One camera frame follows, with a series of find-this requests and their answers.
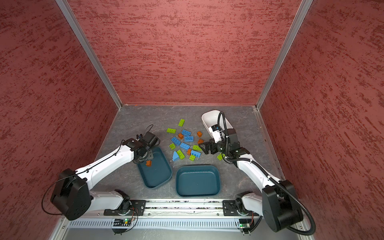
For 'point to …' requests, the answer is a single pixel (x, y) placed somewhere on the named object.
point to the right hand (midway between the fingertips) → (203, 145)
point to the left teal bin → (159, 172)
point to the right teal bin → (197, 181)
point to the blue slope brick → (175, 156)
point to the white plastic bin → (211, 118)
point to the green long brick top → (181, 122)
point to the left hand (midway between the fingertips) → (145, 159)
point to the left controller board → (125, 222)
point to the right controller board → (245, 223)
